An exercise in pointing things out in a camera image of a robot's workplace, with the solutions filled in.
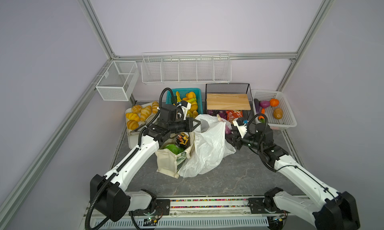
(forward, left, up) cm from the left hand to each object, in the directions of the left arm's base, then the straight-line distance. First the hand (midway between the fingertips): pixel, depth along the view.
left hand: (200, 124), depth 72 cm
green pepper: (+18, -46, -25) cm, 55 cm away
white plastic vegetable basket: (+15, -62, -23) cm, 67 cm away
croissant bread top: (+35, +46, -24) cm, 63 cm away
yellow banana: (+35, +3, -19) cm, 40 cm away
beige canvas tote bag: (-12, +17, -15) cm, 26 cm away
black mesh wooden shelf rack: (+30, -22, -12) cm, 39 cm away
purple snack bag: (+24, -18, -22) cm, 38 cm away
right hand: (-2, -13, -6) cm, 15 cm away
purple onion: (+32, -51, -23) cm, 65 cm away
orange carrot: (+26, -49, -26) cm, 61 cm away
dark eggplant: (+33, -45, -23) cm, 61 cm away
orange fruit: (+40, +4, -19) cm, 45 cm away
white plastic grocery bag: (-11, -4, -1) cm, 12 cm away
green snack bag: (-6, +13, -14) cm, 20 cm away
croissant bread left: (+29, +48, -25) cm, 61 cm away
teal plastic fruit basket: (+46, +10, -20) cm, 51 cm away
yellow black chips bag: (-1, +10, -11) cm, 14 cm away
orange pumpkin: (+32, -59, -22) cm, 71 cm away
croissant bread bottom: (+20, +46, -25) cm, 56 cm away
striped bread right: (+40, +33, -26) cm, 57 cm away
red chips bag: (+23, -25, -22) cm, 40 cm away
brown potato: (+23, -58, -24) cm, 67 cm away
